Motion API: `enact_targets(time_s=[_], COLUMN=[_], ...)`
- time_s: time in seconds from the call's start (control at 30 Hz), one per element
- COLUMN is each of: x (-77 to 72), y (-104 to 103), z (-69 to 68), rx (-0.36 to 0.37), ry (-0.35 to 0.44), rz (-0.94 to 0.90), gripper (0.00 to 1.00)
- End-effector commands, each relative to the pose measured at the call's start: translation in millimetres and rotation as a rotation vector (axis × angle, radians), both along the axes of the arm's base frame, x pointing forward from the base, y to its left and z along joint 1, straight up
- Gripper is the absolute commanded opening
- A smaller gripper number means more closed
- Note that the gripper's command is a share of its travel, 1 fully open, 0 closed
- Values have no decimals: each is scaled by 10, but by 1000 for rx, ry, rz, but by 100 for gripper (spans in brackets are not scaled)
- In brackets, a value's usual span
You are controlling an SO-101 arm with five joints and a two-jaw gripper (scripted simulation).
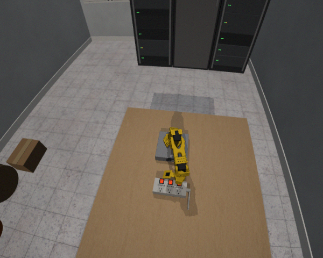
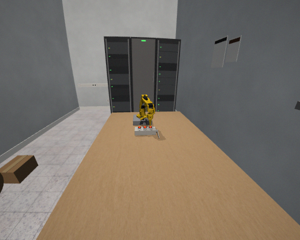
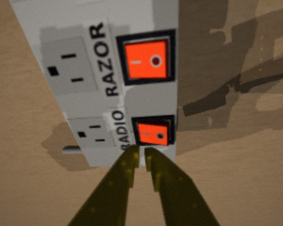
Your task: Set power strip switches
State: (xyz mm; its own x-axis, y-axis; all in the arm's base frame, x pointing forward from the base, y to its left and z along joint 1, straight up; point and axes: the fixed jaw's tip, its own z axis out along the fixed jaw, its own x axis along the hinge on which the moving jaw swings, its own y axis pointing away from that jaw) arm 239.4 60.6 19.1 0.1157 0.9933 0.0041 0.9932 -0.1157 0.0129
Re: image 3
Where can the white power strip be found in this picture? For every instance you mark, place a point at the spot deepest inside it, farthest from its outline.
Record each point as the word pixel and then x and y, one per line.
pixel 112 67

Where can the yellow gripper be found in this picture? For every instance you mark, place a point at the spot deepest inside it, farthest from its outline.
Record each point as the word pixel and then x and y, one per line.
pixel 182 203

